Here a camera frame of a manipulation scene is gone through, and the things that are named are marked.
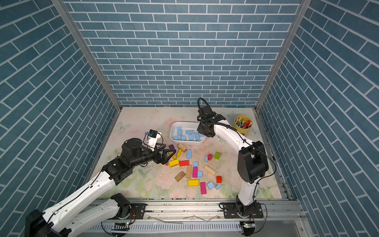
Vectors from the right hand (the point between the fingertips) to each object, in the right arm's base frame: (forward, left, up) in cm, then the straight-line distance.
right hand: (203, 131), depth 91 cm
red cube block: (-25, -11, -11) cm, 29 cm away
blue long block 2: (-10, +8, -12) cm, 18 cm away
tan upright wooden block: (-21, +7, -12) cm, 25 cm away
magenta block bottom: (-29, -2, -14) cm, 32 cm away
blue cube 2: (+1, +13, -11) cm, 17 cm away
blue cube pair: (+4, +2, -11) cm, 12 cm away
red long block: (-16, +11, -13) cm, 23 cm away
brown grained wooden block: (-25, +12, -12) cm, 30 cm away
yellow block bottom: (-27, +4, -13) cm, 30 cm away
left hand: (-20, +14, +9) cm, 26 cm away
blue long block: (+8, +9, -13) cm, 17 cm away
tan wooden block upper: (-6, +12, -11) cm, 18 cm away
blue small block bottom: (-28, -10, -12) cm, 33 cm away
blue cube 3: (+1, +19, -11) cm, 22 cm away
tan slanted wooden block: (-19, -6, -13) cm, 24 cm away
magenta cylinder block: (-12, -5, -11) cm, 17 cm away
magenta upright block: (-21, +3, -13) cm, 25 cm away
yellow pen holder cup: (+10, -27, -3) cm, 29 cm away
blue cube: (+3, +8, -12) cm, 15 cm away
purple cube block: (-6, +20, -11) cm, 24 cm away
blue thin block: (+4, +4, -11) cm, 13 cm away
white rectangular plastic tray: (+13, +14, -12) cm, 22 cm away
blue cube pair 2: (-22, 0, -13) cm, 25 cm away
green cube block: (-9, -10, -13) cm, 19 cm away
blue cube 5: (-28, -6, -11) cm, 31 cm away
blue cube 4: (-16, +3, -12) cm, 21 cm away
